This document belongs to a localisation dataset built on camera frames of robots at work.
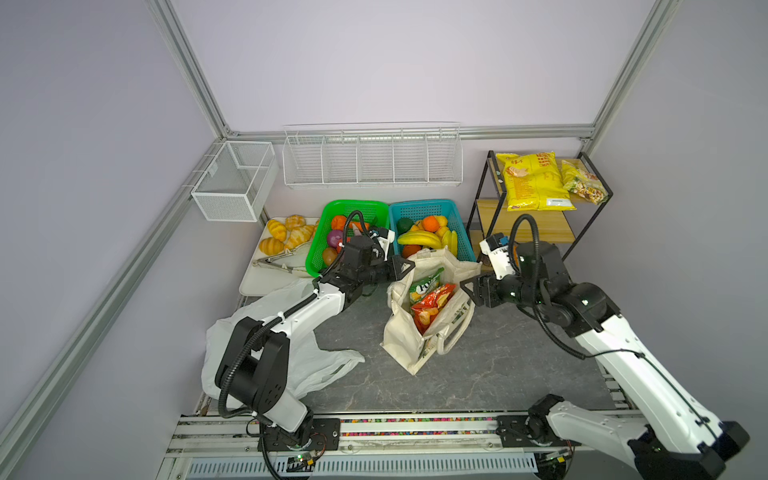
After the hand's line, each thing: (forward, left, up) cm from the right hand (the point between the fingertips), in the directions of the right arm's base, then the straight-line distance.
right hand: (474, 281), depth 70 cm
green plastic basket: (+48, +28, -22) cm, 59 cm away
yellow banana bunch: (+28, +11, -16) cm, 34 cm away
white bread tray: (+21, +64, -26) cm, 72 cm away
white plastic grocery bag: (-12, +42, -22) cm, 49 cm away
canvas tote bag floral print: (-9, +17, -15) cm, 24 cm away
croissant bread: (+31, +65, -23) cm, 76 cm away
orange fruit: (+28, +15, -21) cm, 38 cm away
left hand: (+9, +13, -7) cm, 17 cm away
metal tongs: (+25, +66, -25) cm, 75 cm away
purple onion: (+34, +42, -21) cm, 58 cm away
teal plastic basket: (+47, +10, -20) cm, 52 cm away
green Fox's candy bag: (+7, +12, -13) cm, 19 cm away
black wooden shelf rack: (+29, -36, -12) cm, 48 cm away
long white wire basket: (+56, +28, -2) cm, 63 cm away
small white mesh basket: (+45, +74, -4) cm, 87 cm away
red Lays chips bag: (0, +10, -13) cm, 17 cm away
